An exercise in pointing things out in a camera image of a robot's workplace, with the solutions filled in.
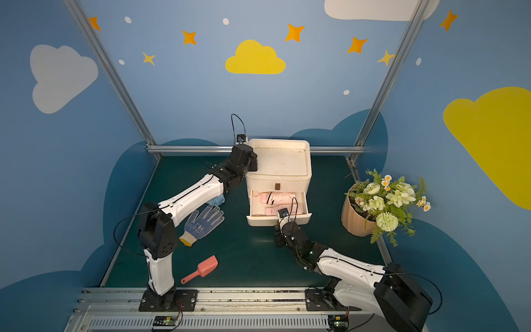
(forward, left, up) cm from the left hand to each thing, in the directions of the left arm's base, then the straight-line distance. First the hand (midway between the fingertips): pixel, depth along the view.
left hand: (251, 153), depth 87 cm
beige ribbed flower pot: (-24, -43, -14) cm, 51 cm away
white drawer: (-21, -4, -16) cm, 27 cm away
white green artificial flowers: (-25, -47, +4) cm, 53 cm away
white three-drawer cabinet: (-11, -13, -2) cm, 17 cm away
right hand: (-23, -13, -17) cm, 32 cm away
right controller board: (-56, -34, -28) cm, 72 cm away
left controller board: (-57, +29, -27) cm, 70 cm away
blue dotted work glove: (-22, +25, -26) cm, 42 cm away
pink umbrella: (-12, -12, -15) cm, 23 cm away
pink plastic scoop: (-40, +17, -24) cm, 50 cm away
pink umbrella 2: (-19, -18, -13) cm, 30 cm away
